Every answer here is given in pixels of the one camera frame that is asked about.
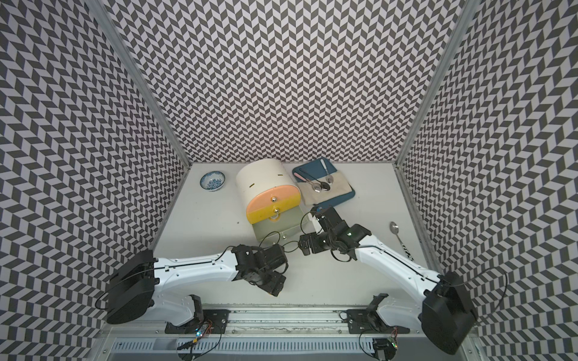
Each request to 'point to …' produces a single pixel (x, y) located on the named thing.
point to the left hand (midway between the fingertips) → (271, 286)
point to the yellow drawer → (273, 213)
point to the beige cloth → (340, 186)
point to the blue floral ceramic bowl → (212, 181)
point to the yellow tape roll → (275, 219)
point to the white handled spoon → (329, 177)
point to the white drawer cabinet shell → (259, 174)
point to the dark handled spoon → (324, 186)
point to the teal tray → (319, 168)
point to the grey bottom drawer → (288, 226)
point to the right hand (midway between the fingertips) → (312, 245)
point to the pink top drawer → (272, 197)
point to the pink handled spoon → (315, 186)
